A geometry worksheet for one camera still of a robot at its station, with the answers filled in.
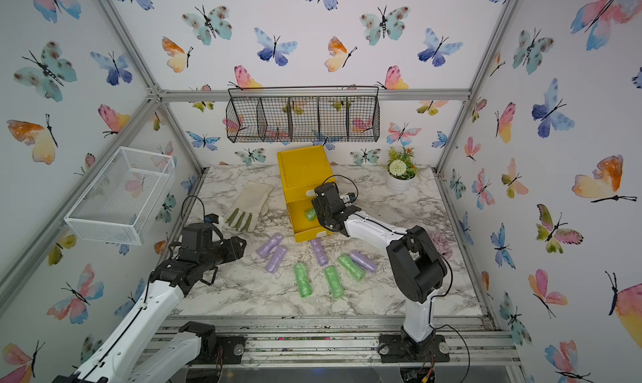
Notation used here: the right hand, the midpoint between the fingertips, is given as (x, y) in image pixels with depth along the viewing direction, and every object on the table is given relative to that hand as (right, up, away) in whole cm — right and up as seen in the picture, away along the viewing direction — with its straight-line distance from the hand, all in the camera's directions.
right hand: (314, 196), depth 91 cm
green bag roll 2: (-3, -30, -6) cm, 31 cm away
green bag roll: (-1, -6, 0) cm, 7 cm away
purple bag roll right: (+18, -23, -1) cm, 29 cm away
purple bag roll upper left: (-18, -18, +5) cm, 26 cm away
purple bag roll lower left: (-13, -22, 0) cm, 26 cm away
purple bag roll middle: (+2, -21, 0) cm, 21 cm away
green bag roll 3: (+7, -29, -6) cm, 30 cm away
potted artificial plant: (+34, +9, +8) cm, 36 cm away
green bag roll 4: (+15, -26, -3) cm, 30 cm away
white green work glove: (-30, -7, +14) cm, 34 cm away
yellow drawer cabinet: (-4, +10, +2) cm, 11 cm away
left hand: (-23, -14, -10) cm, 29 cm away
